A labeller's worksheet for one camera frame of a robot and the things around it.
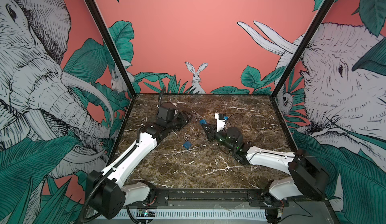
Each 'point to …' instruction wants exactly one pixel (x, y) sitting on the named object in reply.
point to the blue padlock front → (202, 121)
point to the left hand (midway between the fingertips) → (192, 115)
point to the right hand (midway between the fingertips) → (200, 124)
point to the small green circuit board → (143, 212)
